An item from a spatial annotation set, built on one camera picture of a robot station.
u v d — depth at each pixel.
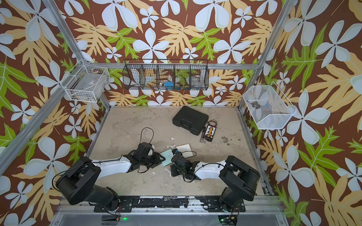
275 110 0.79
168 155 0.88
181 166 0.68
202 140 0.98
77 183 0.44
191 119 1.05
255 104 0.86
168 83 0.97
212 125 1.07
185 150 0.92
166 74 0.97
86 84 0.85
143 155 0.72
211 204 0.74
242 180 0.43
